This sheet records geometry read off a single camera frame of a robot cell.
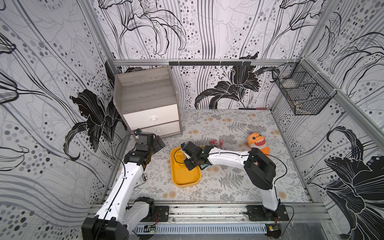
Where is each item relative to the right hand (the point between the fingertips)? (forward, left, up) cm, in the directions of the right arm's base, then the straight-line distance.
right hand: (188, 161), depth 89 cm
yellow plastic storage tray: (-8, +5, 0) cm, 10 cm away
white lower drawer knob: (+18, +20, +8) cm, 28 cm away
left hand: (+3, +16, +14) cm, 22 cm away
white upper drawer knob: (+16, +19, +21) cm, 33 cm away
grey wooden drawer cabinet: (+22, +21, +31) cm, 43 cm away
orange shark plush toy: (+11, -42, +6) cm, 44 cm away
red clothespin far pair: (+16, -17, -2) cm, 23 cm away
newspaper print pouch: (-11, +25, +2) cm, 27 cm away
